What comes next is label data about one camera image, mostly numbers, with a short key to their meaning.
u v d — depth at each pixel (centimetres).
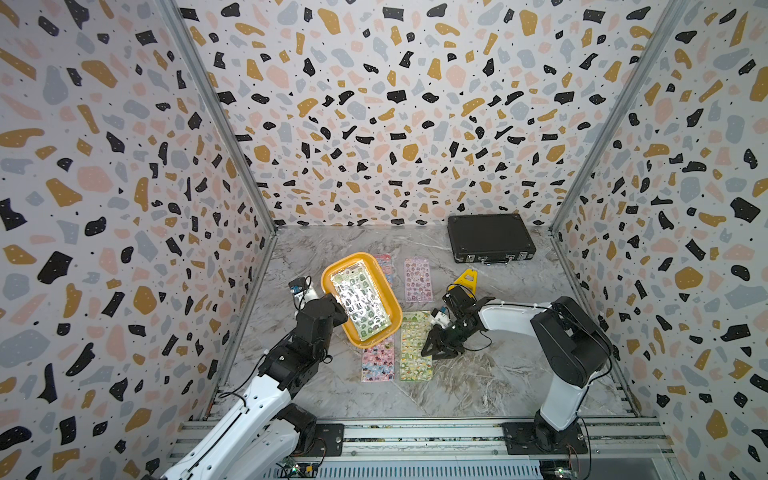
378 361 88
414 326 95
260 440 57
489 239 116
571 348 49
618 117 90
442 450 73
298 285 64
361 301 83
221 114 87
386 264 111
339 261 79
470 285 104
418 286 104
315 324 54
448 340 80
